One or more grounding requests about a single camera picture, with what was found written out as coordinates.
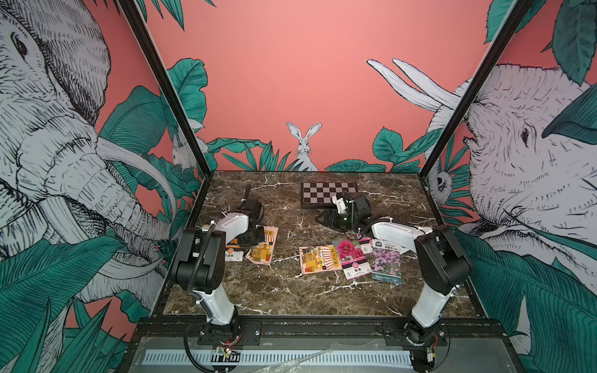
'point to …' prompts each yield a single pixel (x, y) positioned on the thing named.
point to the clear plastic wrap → (294, 365)
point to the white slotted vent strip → (277, 357)
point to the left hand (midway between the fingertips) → (257, 237)
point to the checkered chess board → (318, 195)
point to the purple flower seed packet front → (386, 263)
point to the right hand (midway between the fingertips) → (318, 218)
